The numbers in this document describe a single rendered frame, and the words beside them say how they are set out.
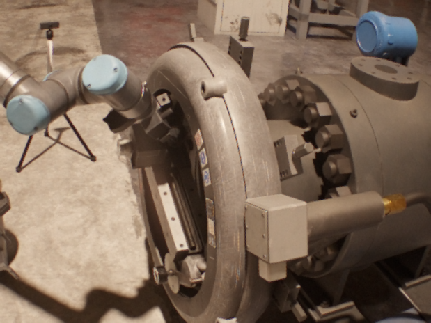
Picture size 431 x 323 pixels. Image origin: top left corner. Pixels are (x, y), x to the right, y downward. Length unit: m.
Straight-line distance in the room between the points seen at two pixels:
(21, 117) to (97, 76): 0.19
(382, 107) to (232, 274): 0.61
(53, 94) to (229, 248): 0.48
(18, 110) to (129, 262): 1.12
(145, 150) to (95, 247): 0.87
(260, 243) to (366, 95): 0.59
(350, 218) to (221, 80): 0.38
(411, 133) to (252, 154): 0.53
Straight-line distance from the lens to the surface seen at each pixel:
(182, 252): 1.31
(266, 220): 0.94
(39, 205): 2.41
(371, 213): 1.07
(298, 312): 1.11
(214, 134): 1.05
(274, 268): 0.98
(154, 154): 1.37
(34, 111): 1.07
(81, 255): 2.10
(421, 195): 1.20
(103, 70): 1.12
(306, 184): 1.33
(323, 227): 1.01
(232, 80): 1.11
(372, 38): 1.72
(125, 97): 1.15
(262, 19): 5.23
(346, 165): 1.27
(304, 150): 0.98
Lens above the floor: 1.34
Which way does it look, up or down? 29 degrees down
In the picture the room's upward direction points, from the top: 6 degrees clockwise
